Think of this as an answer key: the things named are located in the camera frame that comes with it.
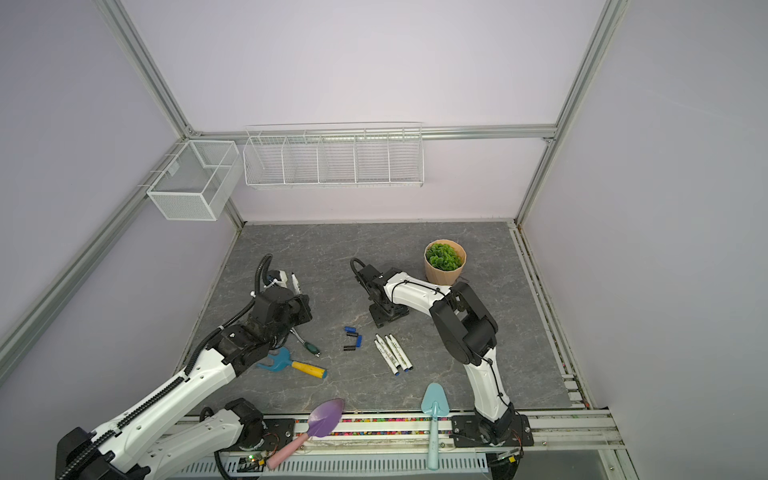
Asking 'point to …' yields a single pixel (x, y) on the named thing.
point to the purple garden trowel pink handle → (323, 420)
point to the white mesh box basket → (198, 181)
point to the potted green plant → (444, 260)
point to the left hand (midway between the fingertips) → (308, 301)
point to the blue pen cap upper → (350, 329)
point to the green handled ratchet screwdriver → (306, 345)
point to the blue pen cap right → (359, 340)
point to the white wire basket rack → (341, 158)
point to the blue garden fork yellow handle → (282, 360)
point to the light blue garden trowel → (435, 403)
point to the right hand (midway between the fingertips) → (391, 317)
